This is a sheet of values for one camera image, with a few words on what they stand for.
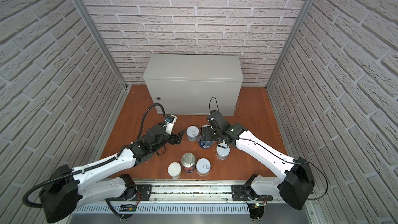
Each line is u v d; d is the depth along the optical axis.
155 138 0.60
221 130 0.58
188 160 0.75
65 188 0.40
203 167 0.77
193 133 0.88
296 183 0.39
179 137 0.73
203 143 0.78
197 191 0.76
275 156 0.44
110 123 1.03
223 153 0.81
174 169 0.74
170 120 0.69
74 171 0.44
